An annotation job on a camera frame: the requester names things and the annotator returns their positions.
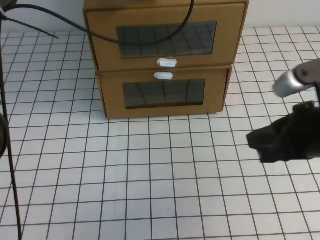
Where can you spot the white plastic handle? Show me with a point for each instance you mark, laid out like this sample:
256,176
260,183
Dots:
167,62
163,75

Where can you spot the brown cardboard shoebox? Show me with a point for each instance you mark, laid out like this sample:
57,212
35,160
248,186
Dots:
134,36
138,94

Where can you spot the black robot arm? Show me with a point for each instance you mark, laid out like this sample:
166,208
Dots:
297,135

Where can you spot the white grid tablecloth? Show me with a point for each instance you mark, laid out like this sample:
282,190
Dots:
81,176

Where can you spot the dark round object left edge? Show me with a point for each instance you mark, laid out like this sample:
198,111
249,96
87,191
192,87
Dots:
4,135

